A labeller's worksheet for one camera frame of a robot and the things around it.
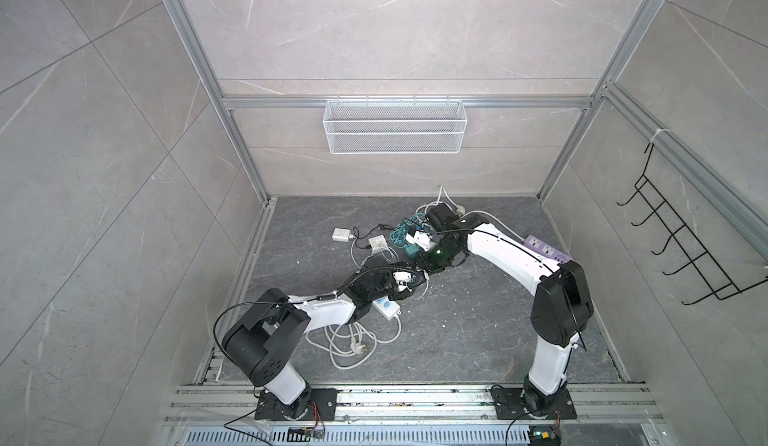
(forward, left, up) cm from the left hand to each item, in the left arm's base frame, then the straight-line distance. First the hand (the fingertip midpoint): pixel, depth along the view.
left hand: (414, 263), depth 87 cm
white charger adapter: (-10, +5, +9) cm, 14 cm away
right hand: (-3, 0, 0) cm, 3 cm away
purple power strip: (+9, -47, -9) cm, 49 cm away
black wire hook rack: (-21, -58, +22) cm, 66 cm away
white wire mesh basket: (+45, +4, +17) cm, 48 cm away
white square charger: (+14, +11, -9) cm, 20 cm away
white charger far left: (+19, +24, -10) cm, 32 cm away
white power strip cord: (-19, +19, -10) cm, 29 cm away
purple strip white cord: (+29, -22, -10) cm, 38 cm away
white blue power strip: (-9, +8, -10) cm, 16 cm away
